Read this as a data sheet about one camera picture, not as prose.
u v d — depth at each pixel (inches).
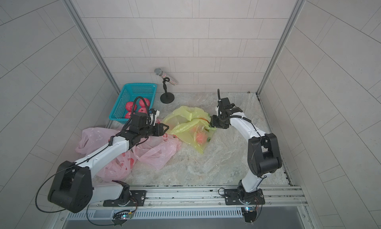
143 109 38.2
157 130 28.6
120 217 25.8
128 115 37.9
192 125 32.1
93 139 30.9
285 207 28.6
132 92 44.0
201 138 32.6
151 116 27.4
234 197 28.0
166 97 44.2
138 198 28.0
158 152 31.2
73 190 15.6
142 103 40.5
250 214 27.1
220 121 30.3
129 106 40.1
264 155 18.0
